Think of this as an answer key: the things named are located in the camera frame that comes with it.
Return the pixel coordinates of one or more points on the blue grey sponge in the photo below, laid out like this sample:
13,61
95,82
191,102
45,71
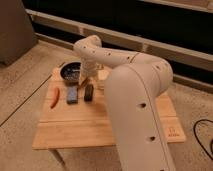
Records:
72,95

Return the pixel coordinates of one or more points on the wooden folding table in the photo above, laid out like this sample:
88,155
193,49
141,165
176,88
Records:
87,124

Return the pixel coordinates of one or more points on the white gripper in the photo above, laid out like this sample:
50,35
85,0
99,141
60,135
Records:
88,69

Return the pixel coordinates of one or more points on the grey sofa corner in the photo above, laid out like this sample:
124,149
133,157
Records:
17,35

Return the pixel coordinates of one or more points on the orange carrot toy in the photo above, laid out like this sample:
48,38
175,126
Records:
55,97

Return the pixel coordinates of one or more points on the black eraser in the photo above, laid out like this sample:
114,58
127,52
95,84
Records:
88,95

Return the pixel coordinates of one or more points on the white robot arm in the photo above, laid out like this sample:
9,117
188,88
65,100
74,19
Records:
131,88

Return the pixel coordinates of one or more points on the dark bowl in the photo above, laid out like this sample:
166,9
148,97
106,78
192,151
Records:
71,72

